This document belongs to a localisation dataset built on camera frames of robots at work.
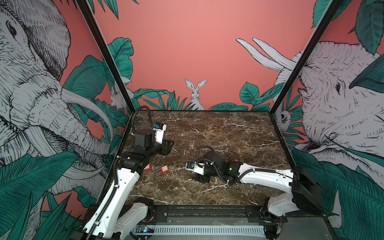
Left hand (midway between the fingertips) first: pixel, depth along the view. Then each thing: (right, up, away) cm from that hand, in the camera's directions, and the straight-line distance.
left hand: (169, 139), depth 73 cm
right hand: (+11, -16, +3) cm, 20 cm away
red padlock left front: (-6, -20, +15) cm, 25 cm away
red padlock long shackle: (+38, -15, +19) cm, 46 cm away
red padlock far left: (-16, -19, +15) cm, 29 cm away
